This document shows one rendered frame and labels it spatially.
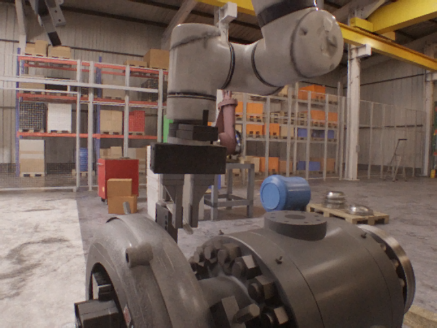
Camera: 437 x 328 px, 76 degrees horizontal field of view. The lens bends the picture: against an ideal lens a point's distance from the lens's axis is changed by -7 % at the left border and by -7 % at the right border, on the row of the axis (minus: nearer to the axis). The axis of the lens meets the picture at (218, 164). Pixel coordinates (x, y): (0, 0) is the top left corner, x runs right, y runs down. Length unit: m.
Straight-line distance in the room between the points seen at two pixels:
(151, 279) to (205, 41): 0.42
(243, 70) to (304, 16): 0.15
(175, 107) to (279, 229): 0.59
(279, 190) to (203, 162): 0.74
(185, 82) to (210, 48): 0.07
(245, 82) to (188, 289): 0.38
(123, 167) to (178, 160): 5.58
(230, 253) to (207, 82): 0.52
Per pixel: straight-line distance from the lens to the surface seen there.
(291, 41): 0.44
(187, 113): 0.50
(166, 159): 0.51
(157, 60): 12.87
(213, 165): 0.53
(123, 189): 5.22
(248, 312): 0.50
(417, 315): 2.21
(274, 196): 1.26
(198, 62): 0.51
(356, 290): 0.98
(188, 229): 0.54
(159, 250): 0.61
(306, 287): 0.84
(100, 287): 0.77
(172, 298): 0.56
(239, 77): 0.54
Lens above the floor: 1.15
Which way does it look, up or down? 3 degrees down
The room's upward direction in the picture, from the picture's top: 1 degrees clockwise
